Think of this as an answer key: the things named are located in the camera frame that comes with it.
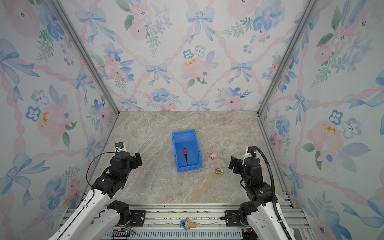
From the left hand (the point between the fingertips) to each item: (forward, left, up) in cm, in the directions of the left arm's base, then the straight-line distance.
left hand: (130, 154), depth 79 cm
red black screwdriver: (+9, -28, -15) cm, 33 cm away
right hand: (-2, -58, 0) cm, 58 cm away
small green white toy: (-4, -49, -13) cm, 51 cm away
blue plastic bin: (+19, -29, -14) cm, 37 cm away
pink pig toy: (+7, -46, -14) cm, 48 cm away
